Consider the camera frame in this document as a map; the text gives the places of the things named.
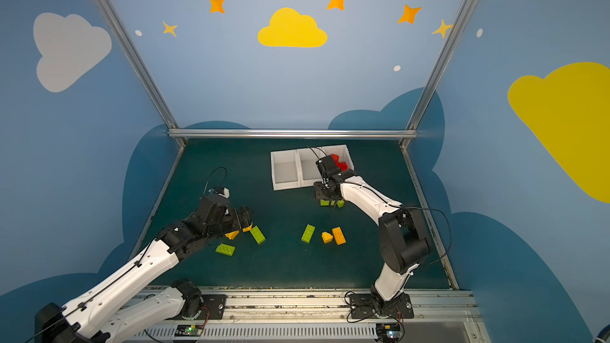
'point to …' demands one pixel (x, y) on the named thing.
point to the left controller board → (189, 330)
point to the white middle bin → (308, 171)
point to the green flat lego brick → (225, 249)
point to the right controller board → (388, 333)
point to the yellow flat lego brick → (339, 236)
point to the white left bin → (286, 169)
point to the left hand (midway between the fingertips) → (250, 214)
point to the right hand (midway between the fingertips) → (326, 190)
